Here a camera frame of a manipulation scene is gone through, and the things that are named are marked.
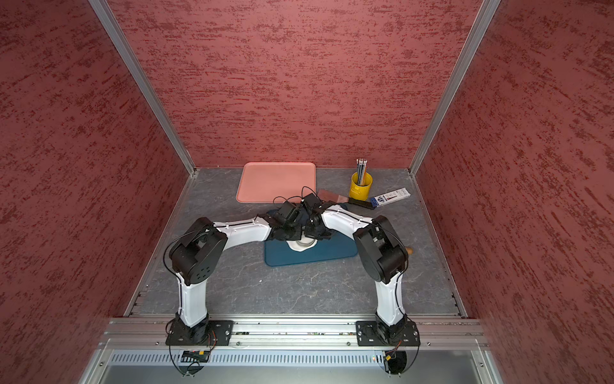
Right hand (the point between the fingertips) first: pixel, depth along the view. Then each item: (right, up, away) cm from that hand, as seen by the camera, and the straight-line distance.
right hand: (312, 239), depth 95 cm
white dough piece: (-4, -2, -1) cm, 5 cm away
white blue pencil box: (+37, +17, +14) cm, 43 cm away
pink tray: (-21, +24, +25) cm, 40 cm away
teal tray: (-12, -5, -4) cm, 14 cm away
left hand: (-5, +1, +1) cm, 6 cm away
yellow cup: (+21, +19, +8) cm, 30 cm away
